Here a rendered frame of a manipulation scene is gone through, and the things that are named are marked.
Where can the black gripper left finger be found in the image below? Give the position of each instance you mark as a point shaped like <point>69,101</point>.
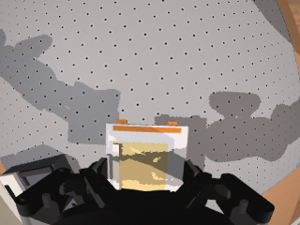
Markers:
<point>41,203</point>

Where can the black dock with white console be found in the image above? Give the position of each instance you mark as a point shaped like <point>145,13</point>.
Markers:
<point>15,182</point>

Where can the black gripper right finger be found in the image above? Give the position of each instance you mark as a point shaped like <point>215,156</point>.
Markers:
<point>239,202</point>

